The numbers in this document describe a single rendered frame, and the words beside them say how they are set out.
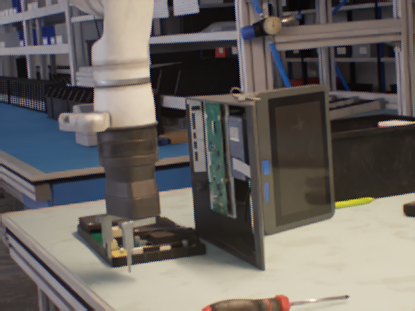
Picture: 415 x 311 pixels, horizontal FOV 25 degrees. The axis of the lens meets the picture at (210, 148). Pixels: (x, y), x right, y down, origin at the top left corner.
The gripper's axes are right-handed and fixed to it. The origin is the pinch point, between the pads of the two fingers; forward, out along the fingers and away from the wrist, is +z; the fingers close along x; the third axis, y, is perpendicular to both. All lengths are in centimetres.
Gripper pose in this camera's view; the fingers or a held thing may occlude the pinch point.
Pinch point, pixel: (120, 268)
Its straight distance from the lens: 120.8
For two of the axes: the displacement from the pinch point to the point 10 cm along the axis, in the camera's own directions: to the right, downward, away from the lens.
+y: 8.4, -1.3, 5.3
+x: -5.4, -0.6, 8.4
